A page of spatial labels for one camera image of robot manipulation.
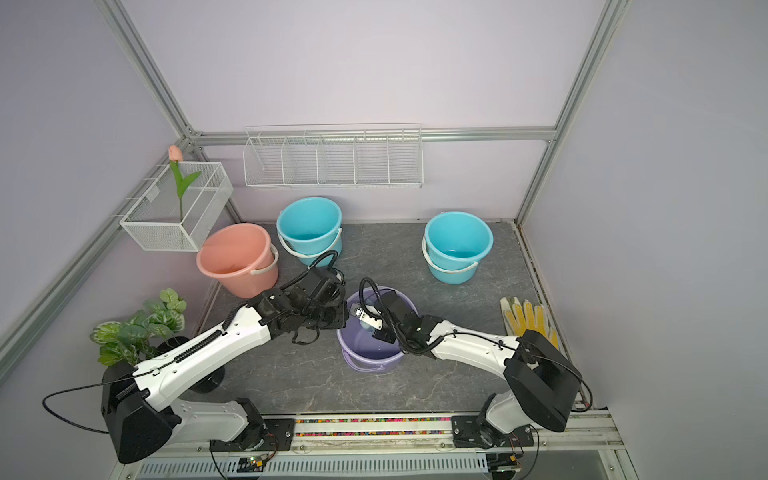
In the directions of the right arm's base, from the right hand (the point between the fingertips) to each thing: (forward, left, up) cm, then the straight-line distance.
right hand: (378, 308), depth 85 cm
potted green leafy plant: (-12, +51, +13) cm, 54 cm away
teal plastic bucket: (+22, -24, +2) cm, 33 cm away
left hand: (-6, +7, +6) cm, 12 cm away
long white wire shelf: (+45, +15, +21) cm, 51 cm away
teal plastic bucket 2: (+31, +25, 0) cm, 40 cm away
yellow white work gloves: (+1, -43, -8) cm, 44 cm away
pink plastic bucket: (+15, +42, +5) cm, 45 cm away
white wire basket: (+20, +55, +21) cm, 62 cm away
